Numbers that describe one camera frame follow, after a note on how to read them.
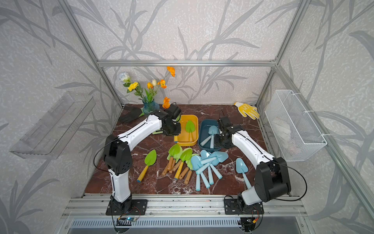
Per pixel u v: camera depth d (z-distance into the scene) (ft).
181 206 2.47
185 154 2.98
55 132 2.26
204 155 2.91
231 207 2.38
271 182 1.40
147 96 3.19
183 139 3.33
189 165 2.84
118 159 1.62
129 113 3.76
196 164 2.88
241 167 2.84
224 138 2.08
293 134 1.99
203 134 3.37
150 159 2.99
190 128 3.47
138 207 2.39
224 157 2.98
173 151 3.01
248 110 3.85
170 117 2.31
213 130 3.36
